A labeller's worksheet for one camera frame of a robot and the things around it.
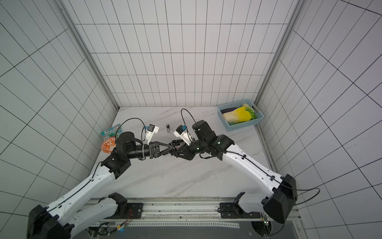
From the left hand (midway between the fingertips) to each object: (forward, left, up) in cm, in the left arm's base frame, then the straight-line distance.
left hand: (169, 150), depth 67 cm
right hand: (-2, -1, -2) cm, 3 cm away
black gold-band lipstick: (+28, +6, -18) cm, 34 cm away
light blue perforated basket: (+29, -39, -20) cm, 52 cm away
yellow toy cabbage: (+39, -45, -18) cm, 62 cm away
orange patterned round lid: (+16, +45, -23) cm, 53 cm away
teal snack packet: (+25, +45, -23) cm, 57 cm away
